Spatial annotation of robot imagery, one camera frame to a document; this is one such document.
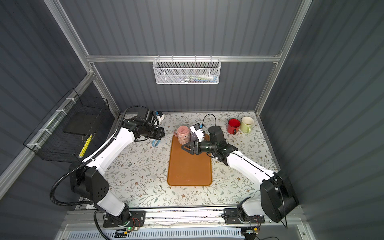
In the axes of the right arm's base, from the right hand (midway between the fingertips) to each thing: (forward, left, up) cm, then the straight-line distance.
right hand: (185, 148), depth 75 cm
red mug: (+30, -32, -19) cm, 48 cm away
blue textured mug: (+7, +18, -5) cm, 20 cm away
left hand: (+11, +13, -1) cm, 17 cm away
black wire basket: (+3, +59, +9) cm, 59 cm away
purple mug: (+17, -3, -14) cm, 22 cm away
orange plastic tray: (-2, +1, -23) cm, 23 cm away
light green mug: (+28, -40, -13) cm, 50 cm away
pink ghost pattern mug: (+16, +3, -10) cm, 19 cm away
